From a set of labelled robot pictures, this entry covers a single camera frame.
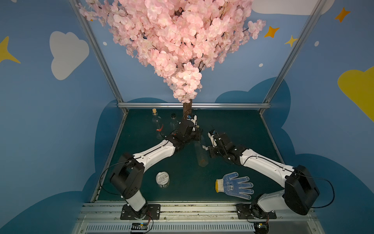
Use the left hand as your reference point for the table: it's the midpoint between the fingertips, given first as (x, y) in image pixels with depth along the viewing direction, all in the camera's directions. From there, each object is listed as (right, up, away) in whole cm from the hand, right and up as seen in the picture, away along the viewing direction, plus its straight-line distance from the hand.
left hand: (202, 128), depth 85 cm
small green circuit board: (-33, -50, -12) cm, 61 cm away
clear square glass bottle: (0, -17, +4) cm, 17 cm away
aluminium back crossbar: (-2, +18, +31) cm, 36 cm away
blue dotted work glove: (+19, -33, -3) cm, 38 cm away
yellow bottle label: (+2, -12, 0) cm, 12 cm away
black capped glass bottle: (-17, +2, 0) cm, 17 cm away
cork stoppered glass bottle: (-27, +3, +3) cm, 28 cm away
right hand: (+7, -11, +2) cm, 13 cm away
